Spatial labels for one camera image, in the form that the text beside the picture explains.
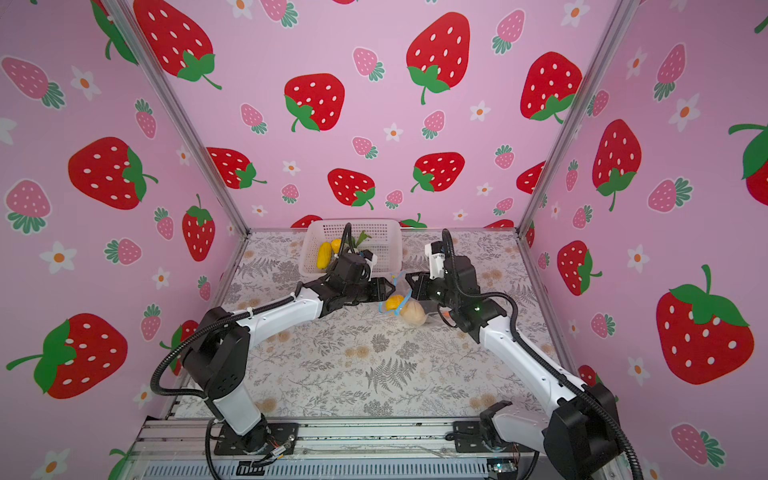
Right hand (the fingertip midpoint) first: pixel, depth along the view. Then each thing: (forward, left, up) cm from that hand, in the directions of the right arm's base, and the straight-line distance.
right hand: (404, 275), depth 77 cm
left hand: (+2, +4, -10) cm, 11 cm away
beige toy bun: (-3, -3, -15) cm, 15 cm away
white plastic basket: (+33, +11, -20) cm, 40 cm away
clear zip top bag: (+4, +2, -13) cm, 14 cm away
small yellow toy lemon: (+25, +29, -18) cm, 42 cm away
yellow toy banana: (+21, +32, -19) cm, 43 cm away
